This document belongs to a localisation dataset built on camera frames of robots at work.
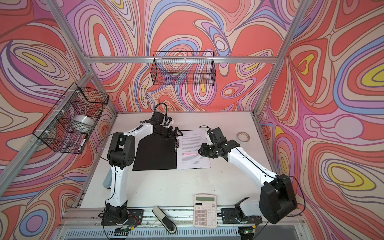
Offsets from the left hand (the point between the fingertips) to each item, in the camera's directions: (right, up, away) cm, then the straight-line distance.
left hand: (179, 134), depth 100 cm
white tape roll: (+45, -2, +4) cm, 46 cm away
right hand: (+15, -11, -18) cm, 25 cm away
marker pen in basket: (-45, -4, -29) cm, 54 cm away
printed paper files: (+6, -8, +1) cm, 10 cm away
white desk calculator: (+16, -37, -27) cm, 48 cm away
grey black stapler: (-4, -38, -32) cm, 50 cm away
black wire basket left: (-51, +6, -29) cm, 59 cm away
